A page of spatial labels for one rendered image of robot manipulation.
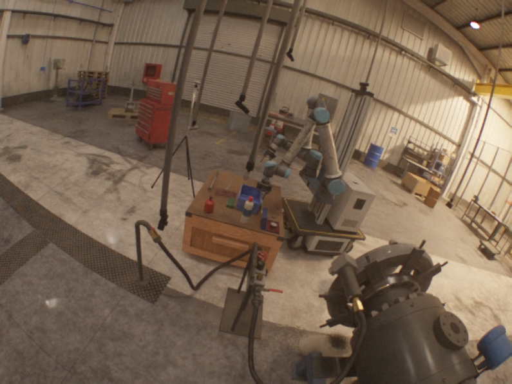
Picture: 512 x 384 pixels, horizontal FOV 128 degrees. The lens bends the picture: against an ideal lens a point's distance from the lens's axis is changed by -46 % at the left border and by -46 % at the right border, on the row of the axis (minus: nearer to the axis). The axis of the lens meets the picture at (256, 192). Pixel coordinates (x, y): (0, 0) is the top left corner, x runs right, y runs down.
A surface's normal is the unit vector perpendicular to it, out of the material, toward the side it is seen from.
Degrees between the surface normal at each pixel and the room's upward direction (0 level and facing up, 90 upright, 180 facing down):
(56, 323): 0
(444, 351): 18
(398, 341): 54
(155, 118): 90
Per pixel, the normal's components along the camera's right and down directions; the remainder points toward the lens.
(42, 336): 0.26, -0.87
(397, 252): -0.16, -0.52
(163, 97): 0.74, 0.46
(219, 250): -0.06, 0.43
